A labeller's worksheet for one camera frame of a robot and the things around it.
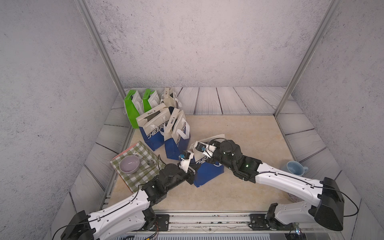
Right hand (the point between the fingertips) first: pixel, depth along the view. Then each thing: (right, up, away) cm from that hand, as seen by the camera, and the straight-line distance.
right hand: (203, 142), depth 72 cm
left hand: (-1, -12, 0) cm, 12 cm away
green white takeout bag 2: (-33, +24, +24) cm, 47 cm away
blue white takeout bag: (-28, +8, +14) cm, 33 cm away
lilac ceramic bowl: (-44, -16, +19) cm, 51 cm away
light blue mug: (+53, -17, +15) cm, 58 cm away
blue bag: (+1, -13, +1) cm, 13 cm away
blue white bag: (-14, +3, +11) cm, 18 cm away
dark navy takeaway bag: (-21, +25, +25) cm, 41 cm away
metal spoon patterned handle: (-32, -15, +22) cm, 41 cm away
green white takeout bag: (-45, +20, +27) cm, 56 cm away
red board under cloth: (-47, -6, +30) cm, 56 cm away
